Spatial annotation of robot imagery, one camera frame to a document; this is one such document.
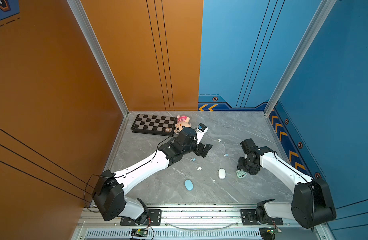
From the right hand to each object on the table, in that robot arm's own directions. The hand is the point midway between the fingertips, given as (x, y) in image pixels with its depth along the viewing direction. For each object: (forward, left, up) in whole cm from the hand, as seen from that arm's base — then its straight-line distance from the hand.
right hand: (240, 168), depth 86 cm
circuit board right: (-29, -9, -5) cm, 31 cm away
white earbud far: (+22, +9, -3) cm, 24 cm away
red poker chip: (+29, +45, 0) cm, 54 cm away
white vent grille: (-30, +35, -4) cm, 47 cm away
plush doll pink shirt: (+34, +34, +4) cm, 48 cm away
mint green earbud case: (-2, -1, -3) cm, 4 cm away
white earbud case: (-1, +11, -3) cm, 11 cm away
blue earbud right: (+11, +6, -3) cm, 13 cm away
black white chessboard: (+34, +56, +1) cm, 66 cm away
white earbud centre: (+2, +24, -3) cm, 24 cm away
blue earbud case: (-8, +30, -3) cm, 31 cm away
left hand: (+8, +21, +18) cm, 29 cm away
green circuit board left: (-30, +54, -6) cm, 62 cm away
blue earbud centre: (+8, +27, -3) cm, 28 cm away
